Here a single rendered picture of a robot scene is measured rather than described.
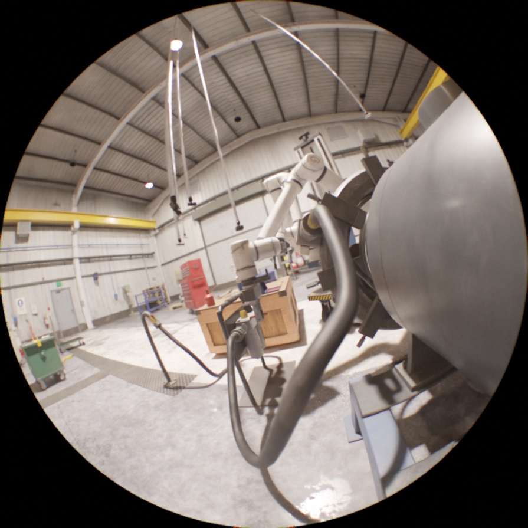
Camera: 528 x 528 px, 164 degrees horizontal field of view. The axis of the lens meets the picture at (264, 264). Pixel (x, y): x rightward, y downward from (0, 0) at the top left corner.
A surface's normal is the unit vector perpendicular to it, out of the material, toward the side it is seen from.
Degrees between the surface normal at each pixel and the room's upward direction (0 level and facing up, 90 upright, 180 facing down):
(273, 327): 90
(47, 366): 90
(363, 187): 90
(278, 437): 82
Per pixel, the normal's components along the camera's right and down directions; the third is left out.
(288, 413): -0.43, -0.07
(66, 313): 0.92, -0.26
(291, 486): -0.27, -0.96
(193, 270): 0.66, -0.19
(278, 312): -0.18, 0.04
